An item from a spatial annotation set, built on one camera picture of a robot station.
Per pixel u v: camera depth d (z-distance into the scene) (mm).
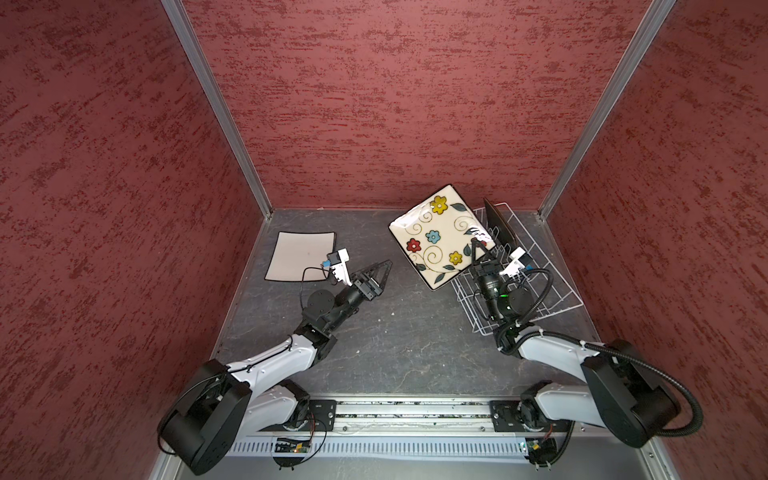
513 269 708
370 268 676
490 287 693
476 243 741
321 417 736
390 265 686
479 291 713
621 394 436
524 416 681
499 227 1065
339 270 685
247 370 466
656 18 718
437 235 754
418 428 736
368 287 655
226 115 915
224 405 413
